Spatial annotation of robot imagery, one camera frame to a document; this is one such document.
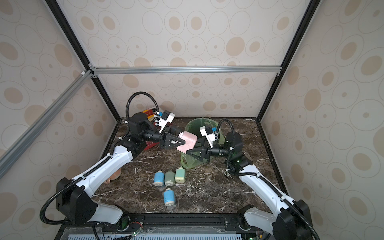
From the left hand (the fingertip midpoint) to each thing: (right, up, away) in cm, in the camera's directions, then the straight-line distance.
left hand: (185, 143), depth 60 cm
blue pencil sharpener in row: (-16, -21, +21) cm, 34 cm away
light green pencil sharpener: (-5, -20, +23) cm, 31 cm away
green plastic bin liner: (+1, -11, +19) cm, 21 cm away
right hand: (+1, -5, +3) cm, 6 cm away
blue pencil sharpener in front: (-9, -29, +15) cm, 34 cm away
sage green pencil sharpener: (-10, -21, +21) cm, 31 cm away
